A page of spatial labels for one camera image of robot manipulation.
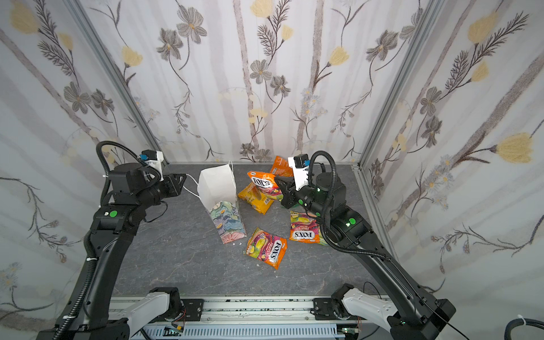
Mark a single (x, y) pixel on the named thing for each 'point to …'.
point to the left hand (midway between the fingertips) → (185, 174)
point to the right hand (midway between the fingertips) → (281, 180)
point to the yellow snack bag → (256, 198)
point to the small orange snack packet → (280, 168)
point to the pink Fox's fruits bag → (303, 228)
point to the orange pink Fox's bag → (267, 248)
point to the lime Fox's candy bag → (322, 241)
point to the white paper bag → (217, 190)
